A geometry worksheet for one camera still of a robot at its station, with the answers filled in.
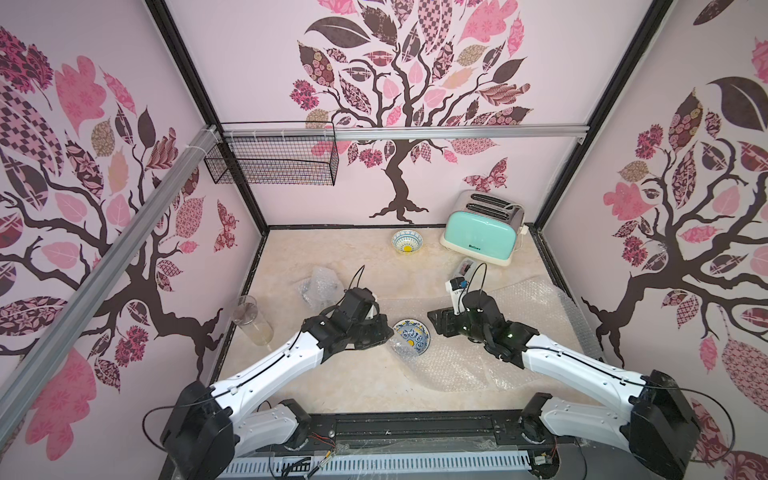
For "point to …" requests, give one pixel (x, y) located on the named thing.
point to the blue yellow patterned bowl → (411, 337)
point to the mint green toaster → (483, 225)
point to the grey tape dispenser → (465, 267)
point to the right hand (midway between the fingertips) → (435, 310)
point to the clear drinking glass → (253, 323)
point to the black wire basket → (275, 152)
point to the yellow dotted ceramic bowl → (407, 242)
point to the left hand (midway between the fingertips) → (396, 339)
